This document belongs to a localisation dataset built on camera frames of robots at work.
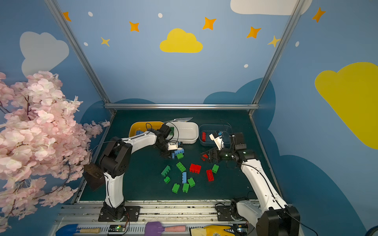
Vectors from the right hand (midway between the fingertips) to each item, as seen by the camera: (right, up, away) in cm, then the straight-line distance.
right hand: (208, 151), depth 77 cm
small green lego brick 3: (+6, -12, +11) cm, 17 cm away
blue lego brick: (-48, +9, +28) cm, 56 cm away
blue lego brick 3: (-13, -16, +7) cm, 22 cm away
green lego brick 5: (-12, -21, +3) cm, 24 cm away
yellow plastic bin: (-45, +14, +34) cm, 58 cm away
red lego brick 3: (+2, -16, +9) cm, 18 cm away
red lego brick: (0, +6, +26) cm, 27 cm away
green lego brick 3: (-9, -18, +5) cm, 21 cm away
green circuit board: (-46, -37, -6) cm, 59 cm away
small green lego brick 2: (-23, -18, +6) cm, 30 cm away
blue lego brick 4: (-21, -5, +17) cm, 27 cm away
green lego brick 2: (-15, -12, +13) cm, 23 cm away
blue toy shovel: (-68, -37, -7) cm, 78 cm away
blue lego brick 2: (-18, -3, +18) cm, 26 cm away
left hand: (-24, -3, +20) cm, 32 cm away
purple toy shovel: (-27, -36, -8) cm, 45 cm away
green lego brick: (-24, -13, +10) cm, 30 cm away
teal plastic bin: (+17, +11, +27) cm, 34 cm away
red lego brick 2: (-7, -12, +10) cm, 17 cm away
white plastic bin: (-12, +9, +33) cm, 36 cm away
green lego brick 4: (-18, -21, +3) cm, 27 cm away
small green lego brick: (-16, -6, +18) cm, 25 cm away
